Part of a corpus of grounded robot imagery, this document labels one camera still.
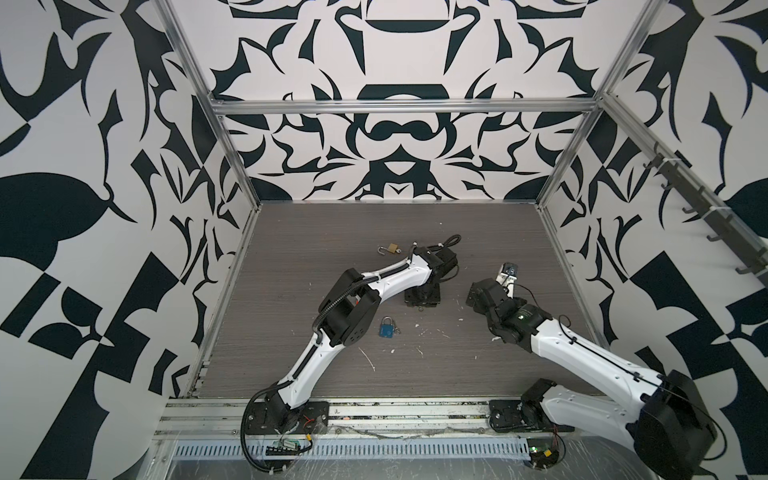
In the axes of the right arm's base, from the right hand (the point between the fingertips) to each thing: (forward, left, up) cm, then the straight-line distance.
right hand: (489, 292), depth 84 cm
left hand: (+3, +16, -9) cm, 18 cm away
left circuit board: (-34, +53, -12) cm, 64 cm away
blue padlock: (-6, +28, -10) cm, 31 cm away
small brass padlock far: (+22, +26, -8) cm, 35 cm away
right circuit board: (-35, -8, -12) cm, 38 cm away
